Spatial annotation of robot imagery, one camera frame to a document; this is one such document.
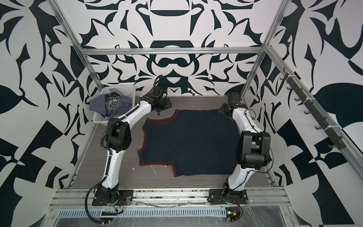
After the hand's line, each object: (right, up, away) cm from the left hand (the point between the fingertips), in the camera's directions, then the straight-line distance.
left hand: (169, 102), depth 100 cm
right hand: (+36, -5, -6) cm, 37 cm away
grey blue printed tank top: (-43, -1, +3) cm, 43 cm away
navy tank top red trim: (+18, -28, -2) cm, 33 cm away
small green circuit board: (+33, -58, -29) cm, 73 cm away
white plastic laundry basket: (-34, +10, +15) cm, 38 cm away
